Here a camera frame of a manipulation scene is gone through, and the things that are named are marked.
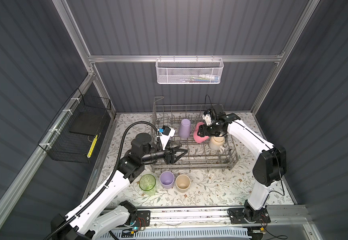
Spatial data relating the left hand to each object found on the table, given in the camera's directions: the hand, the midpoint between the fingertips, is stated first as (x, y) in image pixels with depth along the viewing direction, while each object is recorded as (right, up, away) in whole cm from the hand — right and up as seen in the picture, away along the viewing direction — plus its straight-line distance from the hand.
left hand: (184, 148), depth 64 cm
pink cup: (+10, +2, +22) cm, 24 cm away
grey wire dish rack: (+14, -8, +30) cm, 34 cm away
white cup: (+21, -1, +24) cm, 32 cm away
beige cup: (0, -23, +20) cm, 31 cm away
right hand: (+13, +5, +24) cm, 28 cm away
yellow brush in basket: (-43, 0, +5) cm, 43 cm away
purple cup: (-9, -21, +20) cm, 30 cm away
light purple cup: (+2, +8, +29) cm, 30 cm away
